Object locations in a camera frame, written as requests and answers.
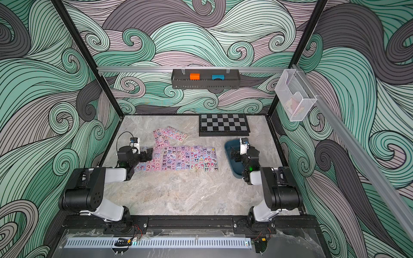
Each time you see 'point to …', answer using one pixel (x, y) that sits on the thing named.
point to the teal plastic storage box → (236, 167)
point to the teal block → (215, 76)
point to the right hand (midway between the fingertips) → (241, 146)
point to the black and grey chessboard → (224, 124)
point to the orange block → (194, 76)
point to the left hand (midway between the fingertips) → (144, 147)
